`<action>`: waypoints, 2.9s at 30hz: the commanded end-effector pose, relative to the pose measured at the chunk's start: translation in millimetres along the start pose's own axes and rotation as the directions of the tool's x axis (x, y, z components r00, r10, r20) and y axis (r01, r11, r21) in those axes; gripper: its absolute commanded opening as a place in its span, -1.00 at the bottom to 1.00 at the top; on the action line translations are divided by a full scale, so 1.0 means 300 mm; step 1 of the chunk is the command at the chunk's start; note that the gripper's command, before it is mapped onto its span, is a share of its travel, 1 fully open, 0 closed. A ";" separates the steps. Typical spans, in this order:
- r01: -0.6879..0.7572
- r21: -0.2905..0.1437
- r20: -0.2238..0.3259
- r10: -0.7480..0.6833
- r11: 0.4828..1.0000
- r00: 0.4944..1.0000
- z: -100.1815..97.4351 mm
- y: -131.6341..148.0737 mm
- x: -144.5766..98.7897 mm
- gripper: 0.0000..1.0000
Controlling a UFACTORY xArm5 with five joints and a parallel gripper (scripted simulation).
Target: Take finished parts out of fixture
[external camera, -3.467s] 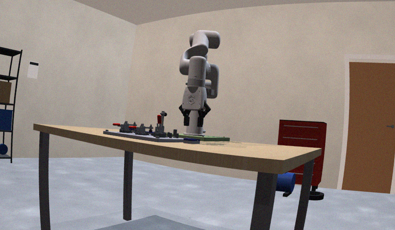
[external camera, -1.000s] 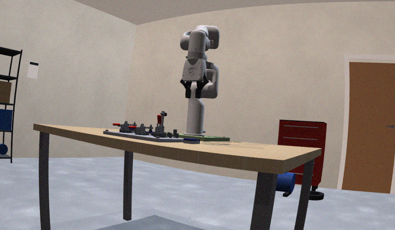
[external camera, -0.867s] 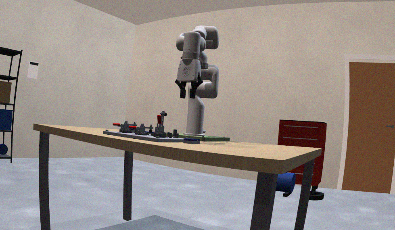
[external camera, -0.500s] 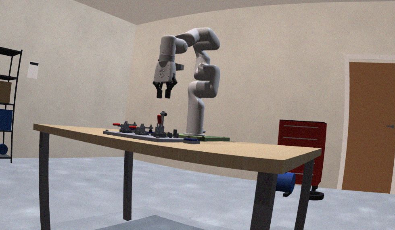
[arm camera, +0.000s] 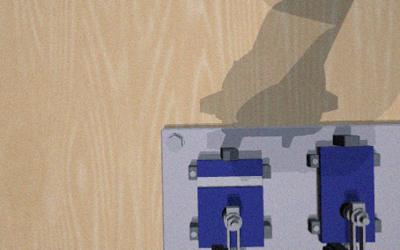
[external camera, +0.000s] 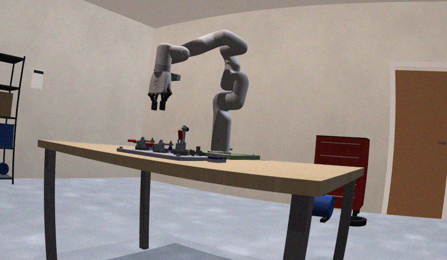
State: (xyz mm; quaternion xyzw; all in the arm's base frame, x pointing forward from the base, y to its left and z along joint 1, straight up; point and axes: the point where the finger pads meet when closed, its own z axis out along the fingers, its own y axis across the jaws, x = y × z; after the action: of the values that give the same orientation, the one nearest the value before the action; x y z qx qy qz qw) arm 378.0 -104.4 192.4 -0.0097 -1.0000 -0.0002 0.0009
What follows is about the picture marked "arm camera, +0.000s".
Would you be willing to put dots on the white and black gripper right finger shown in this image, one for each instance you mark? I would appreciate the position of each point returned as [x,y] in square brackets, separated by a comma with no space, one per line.
[334,246]

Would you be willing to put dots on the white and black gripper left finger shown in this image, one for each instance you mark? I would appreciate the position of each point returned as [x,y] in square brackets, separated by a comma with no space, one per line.
[218,247]

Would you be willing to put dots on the grey fixture plate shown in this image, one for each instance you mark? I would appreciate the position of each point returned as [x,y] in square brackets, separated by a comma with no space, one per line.
[290,195]

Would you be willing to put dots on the toggle clamp with red handle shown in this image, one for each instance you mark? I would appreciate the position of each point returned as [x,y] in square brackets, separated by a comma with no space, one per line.
[232,219]
[355,213]

